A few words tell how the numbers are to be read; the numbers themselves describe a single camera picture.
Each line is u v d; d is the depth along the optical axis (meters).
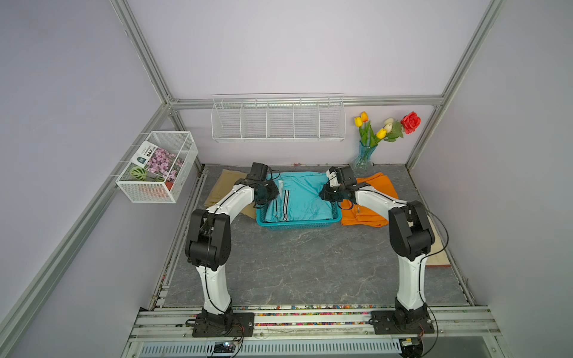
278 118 0.99
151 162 0.73
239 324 0.71
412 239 0.54
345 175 0.81
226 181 0.37
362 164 1.13
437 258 0.87
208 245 0.51
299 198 0.98
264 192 0.85
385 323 0.74
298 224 0.93
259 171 0.77
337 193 0.86
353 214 0.99
